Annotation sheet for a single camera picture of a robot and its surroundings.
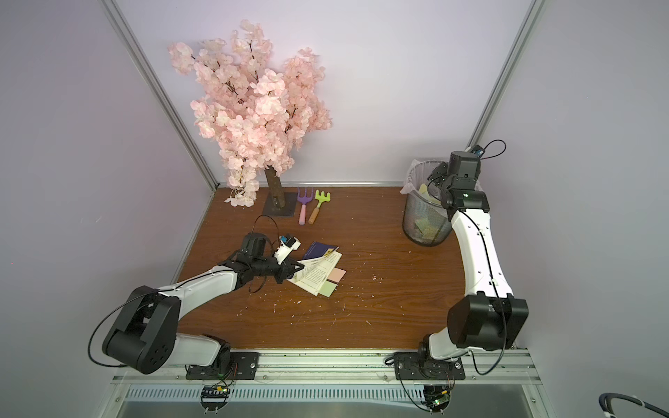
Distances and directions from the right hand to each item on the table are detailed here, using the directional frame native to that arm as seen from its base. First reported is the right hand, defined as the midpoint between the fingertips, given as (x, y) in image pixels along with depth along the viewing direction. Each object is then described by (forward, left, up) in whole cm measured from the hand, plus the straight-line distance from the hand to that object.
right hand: (452, 163), depth 75 cm
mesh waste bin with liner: (-5, +4, -23) cm, 24 cm away
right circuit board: (-54, +6, -38) cm, 66 cm away
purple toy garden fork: (+15, +52, -35) cm, 64 cm away
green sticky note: (-25, +38, -35) cm, 57 cm away
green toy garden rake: (+17, +45, -35) cm, 59 cm away
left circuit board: (-56, +69, -39) cm, 97 cm away
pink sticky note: (-20, +35, -34) cm, 53 cm away
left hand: (-20, +47, -28) cm, 58 cm away
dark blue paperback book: (-17, +41, -30) cm, 53 cm away
